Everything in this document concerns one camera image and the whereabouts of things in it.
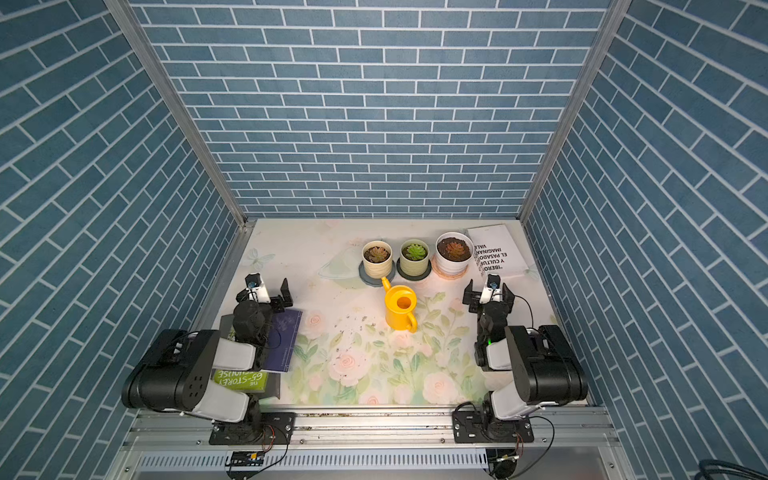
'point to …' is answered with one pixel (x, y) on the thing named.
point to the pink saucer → (447, 276)
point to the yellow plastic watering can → (400, 307)
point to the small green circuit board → (246, 458)
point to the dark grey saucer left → (377, 282)
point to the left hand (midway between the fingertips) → (277, 280)
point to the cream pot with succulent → (377, 259)
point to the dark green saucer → (413, 277)
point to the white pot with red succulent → (454, 251)
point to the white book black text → (496, 252)
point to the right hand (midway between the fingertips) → (492, 284)
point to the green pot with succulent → (414, 257)
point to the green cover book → (253, 381)
